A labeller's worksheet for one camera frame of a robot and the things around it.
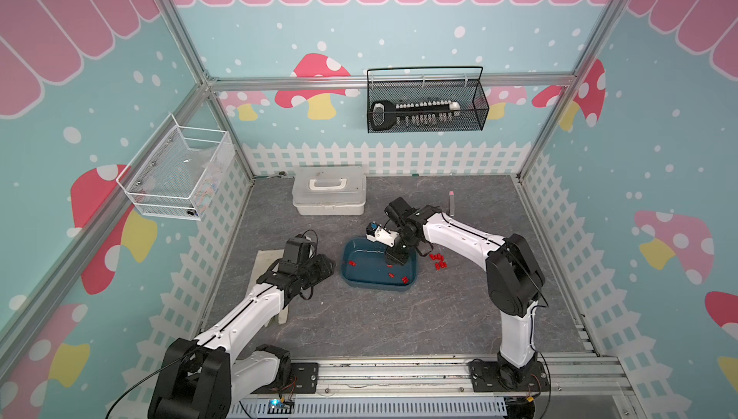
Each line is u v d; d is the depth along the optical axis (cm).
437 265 95
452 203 89
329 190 99
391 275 92
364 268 95
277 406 73
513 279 50
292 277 62
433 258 97
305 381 76
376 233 81
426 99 92
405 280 92
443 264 95
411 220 68
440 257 97
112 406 36
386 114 90
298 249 67
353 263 94
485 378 74
